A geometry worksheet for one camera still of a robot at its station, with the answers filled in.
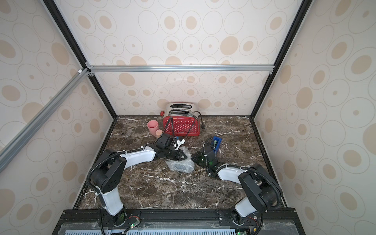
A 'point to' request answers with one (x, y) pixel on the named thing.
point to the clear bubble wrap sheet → (186, 166)
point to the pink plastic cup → (152, 126)
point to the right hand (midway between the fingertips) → (195, 154)
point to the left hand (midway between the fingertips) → (191, 157)
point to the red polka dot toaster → (181, 119)
